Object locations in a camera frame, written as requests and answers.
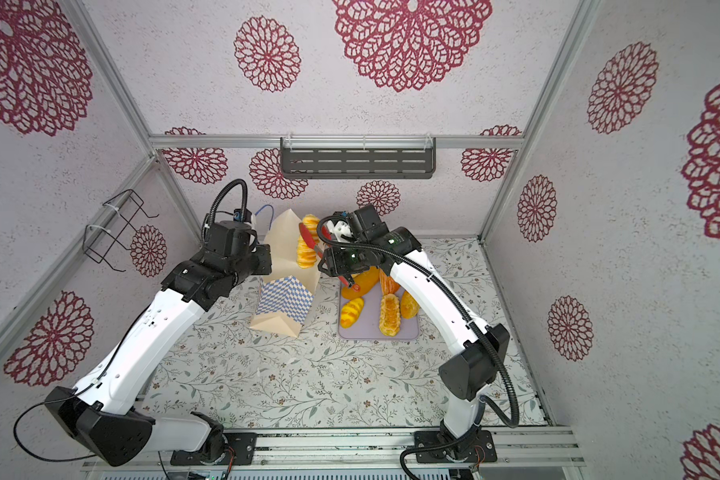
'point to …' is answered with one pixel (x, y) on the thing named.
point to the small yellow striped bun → (351, 312)
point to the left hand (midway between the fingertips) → (262, 256)
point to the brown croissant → (387, 283)
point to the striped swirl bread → (306, 255)
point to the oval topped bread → (390, 322)
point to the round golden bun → (409, 306)
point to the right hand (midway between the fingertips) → (326, 260)
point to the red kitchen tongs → (311, 241)
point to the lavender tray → (368, 327)
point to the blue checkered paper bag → (285, 297)
